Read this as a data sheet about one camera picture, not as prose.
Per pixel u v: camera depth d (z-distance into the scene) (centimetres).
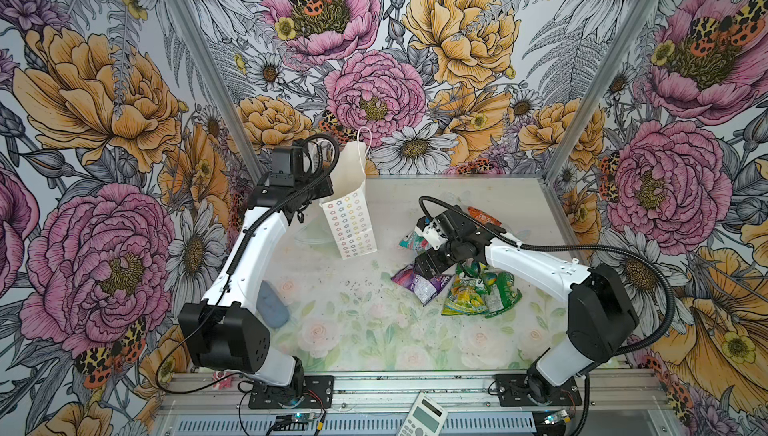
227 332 41
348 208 77
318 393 73
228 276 44
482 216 102
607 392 76
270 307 86
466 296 85
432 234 79
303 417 71
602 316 45
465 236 67
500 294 85
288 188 59
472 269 94
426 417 70
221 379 45
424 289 87
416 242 97
